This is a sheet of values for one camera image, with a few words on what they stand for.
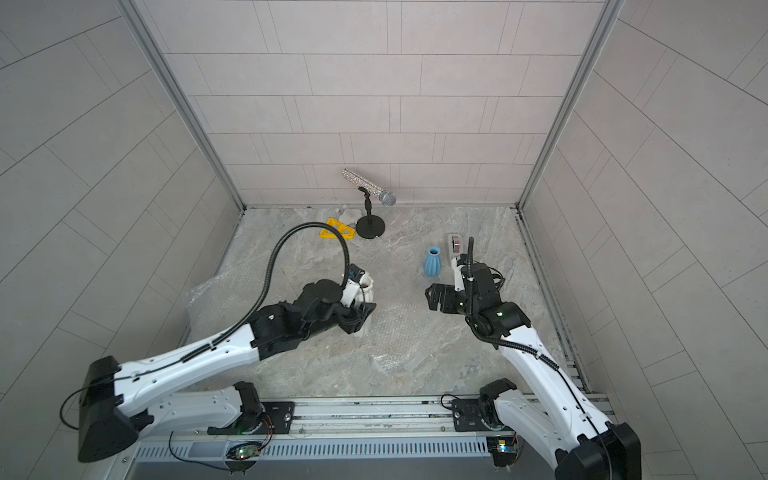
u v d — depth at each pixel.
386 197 0.89
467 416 0.71
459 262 0.70
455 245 1.00
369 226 1.08
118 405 0.38
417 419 0.72
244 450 0.64
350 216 1.11
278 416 0.72
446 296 0.68
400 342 0.83
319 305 0.51
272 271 0.50
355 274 0.61
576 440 0.38
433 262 0.91
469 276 0.57
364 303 0.66
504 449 0.68
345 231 1.08
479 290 0.58
